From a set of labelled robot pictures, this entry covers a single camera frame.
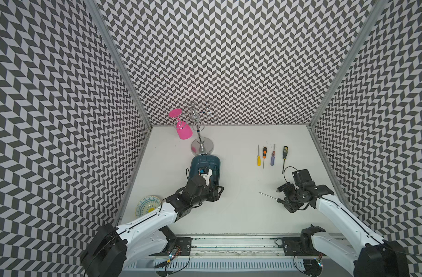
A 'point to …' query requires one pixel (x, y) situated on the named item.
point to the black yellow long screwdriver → (278, 199)
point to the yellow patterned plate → (146, 205)
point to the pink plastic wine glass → (184, 131)
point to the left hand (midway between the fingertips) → (219, 190)
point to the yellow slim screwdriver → (259, 159)
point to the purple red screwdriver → (272, 157)
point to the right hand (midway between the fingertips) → (278, 198)
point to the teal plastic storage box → (213, 161)
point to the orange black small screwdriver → (264, 156)
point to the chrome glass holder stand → (200, 145)
